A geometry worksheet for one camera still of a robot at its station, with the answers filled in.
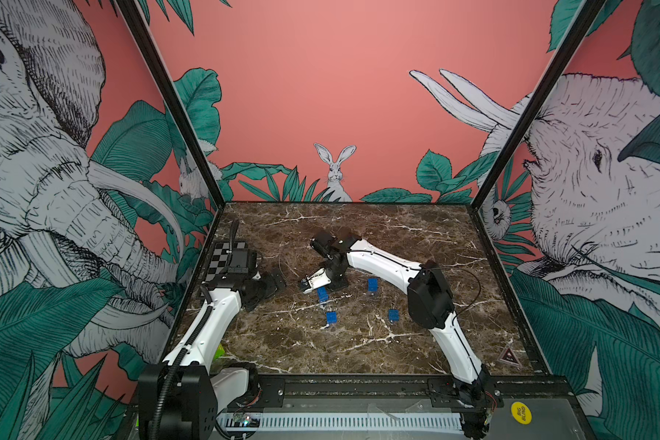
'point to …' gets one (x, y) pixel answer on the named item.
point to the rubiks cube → (220, 352)
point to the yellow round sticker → (522, 412)
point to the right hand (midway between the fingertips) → (326, 278)
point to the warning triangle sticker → (510, 357)
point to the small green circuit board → (246, 423)
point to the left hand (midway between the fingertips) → (278, 284)
